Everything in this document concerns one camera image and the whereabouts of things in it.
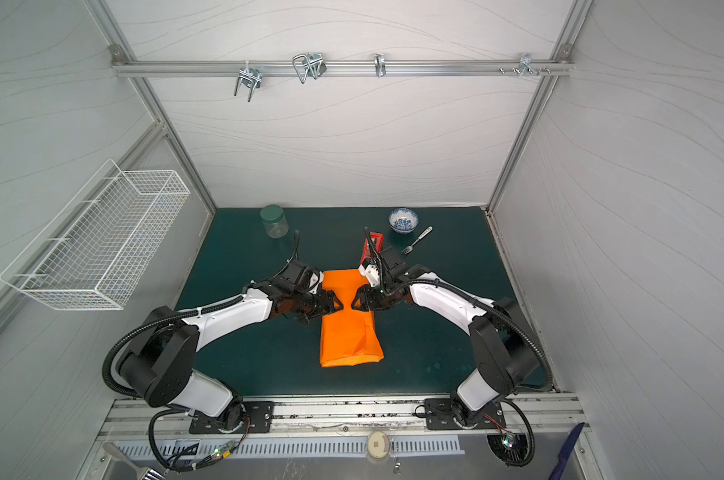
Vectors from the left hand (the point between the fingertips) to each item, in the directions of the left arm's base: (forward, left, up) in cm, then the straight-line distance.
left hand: (339, 305), depth 87 cm
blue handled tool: (-33, -57, -7) cm, 66 cm away
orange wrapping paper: (-9, -3, +1) cm, 10 cm away
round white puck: (-34, -12, +5) cm, 36 cm away
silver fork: (+26, -23, -6) cm, 35 cm away
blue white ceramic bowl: (+39, -21, -4) cm, 45 cm away
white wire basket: (0, +55, +26) cm, 61 cm away
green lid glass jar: (+32, +27, +4) cm, 41 cm away
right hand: (+1, -7, +3) cm, 8 cm away
